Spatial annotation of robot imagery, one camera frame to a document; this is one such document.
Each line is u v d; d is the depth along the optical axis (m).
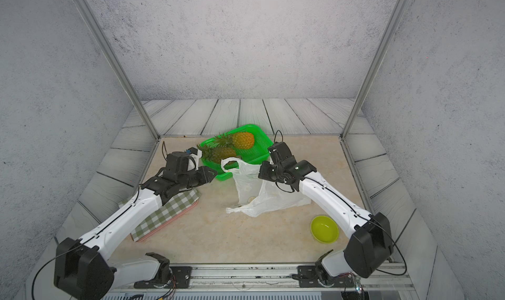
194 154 0.73
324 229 0.84
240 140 1.08
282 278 0.74
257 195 0.74
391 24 0.78
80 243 0.41
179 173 0.62
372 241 0.40
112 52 0.86
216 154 0.99
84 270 0.39
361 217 0.43
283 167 0.59
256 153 1.14
